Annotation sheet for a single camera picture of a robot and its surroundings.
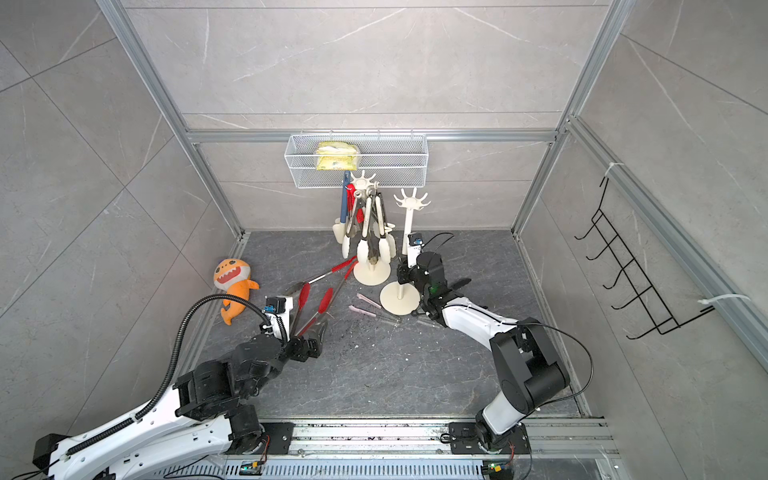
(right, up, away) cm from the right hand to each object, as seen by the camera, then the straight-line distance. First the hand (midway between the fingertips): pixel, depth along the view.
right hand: (403, 253), depth 88 cm
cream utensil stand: (-13, -7, +19) cm, 24 cm away
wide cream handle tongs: (-6, +3, -2) cm, 7 cm away
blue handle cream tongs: (-19, +7, +2) cm, 21 cm away
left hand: (-22, -16, -19) cm, 33 cm away
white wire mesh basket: (-2, +32, +13) cm, 35 cm away
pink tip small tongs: (-6, -20, +8) cm, 23 cm away
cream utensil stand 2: (0, -15, +11) cm, 19 cm away
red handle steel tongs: (-21, -7, +19) cm, 29 cm away
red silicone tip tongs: (-34, -15, +13) cm, 39 cm away
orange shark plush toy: (-57, -7, +10) cm, 58 cm away
